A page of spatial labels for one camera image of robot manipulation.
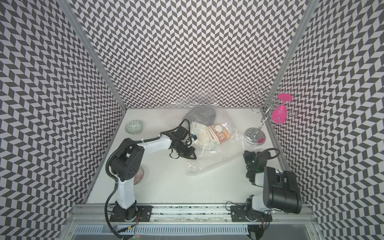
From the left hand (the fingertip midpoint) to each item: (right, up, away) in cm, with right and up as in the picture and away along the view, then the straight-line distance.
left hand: (195, 159), depth 89 cm
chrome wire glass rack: (+41, +13, +10) cm, 44 cm away
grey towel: (+5, +28, +18) cm, 33 cm away
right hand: (+31, +3, +4) cm, 31 cm away
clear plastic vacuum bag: (+19, +2, +6) cm, 20 cm away
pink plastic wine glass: (+48, +27, -6) cm, 55 cm away
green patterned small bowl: (-44, +19, +16) cm, 51 cm away
